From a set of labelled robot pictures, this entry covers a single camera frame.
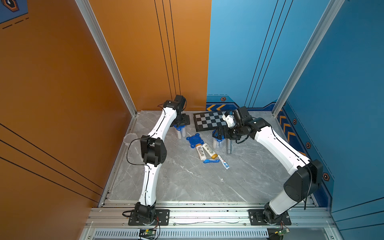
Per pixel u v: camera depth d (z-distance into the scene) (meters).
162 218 0.74
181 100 0.79
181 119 0.86
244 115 0.62
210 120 1.12
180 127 0.94
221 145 0.97
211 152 0.94
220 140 0.88
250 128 0.57
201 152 0.95
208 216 0.76
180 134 1.00
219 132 0.71
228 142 0.68
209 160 0.92
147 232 0.71
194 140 1.04
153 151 0.60
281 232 0.70
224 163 0.91
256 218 0.72
